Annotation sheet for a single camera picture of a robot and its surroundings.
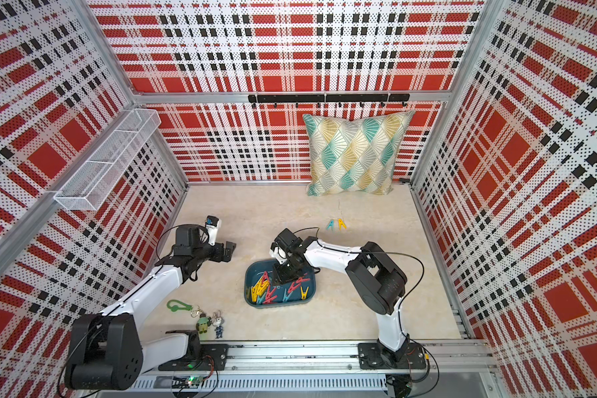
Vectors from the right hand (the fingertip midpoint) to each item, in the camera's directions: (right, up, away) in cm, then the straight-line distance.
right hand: (279, 281), depth 85 cm
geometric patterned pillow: (+28, +46, +8) cm, 55 cm away
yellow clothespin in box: (-7, -3, +1) cm, 8 cm away
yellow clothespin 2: (+24, +19, +19) cm, 36 cm away
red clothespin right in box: (+6, -1, +2) cm, 7 cm away
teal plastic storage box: (-8, +4, +5) cm, 10 cm away
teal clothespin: (+19, +18, +19) cm, 33 cm away
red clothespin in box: (-3, -5, -1) cm, 6 cm away
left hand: (-20, +13, +4) cm, 25 cm away
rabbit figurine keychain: (-19, -11, -7) cm, 23 cm away
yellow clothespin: (+8, -5, +1) cm, 10 cm away
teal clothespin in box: (+2, -5, -1) cm, 6 cm away
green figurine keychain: (-24, -11, -7) cm, 27 cm away
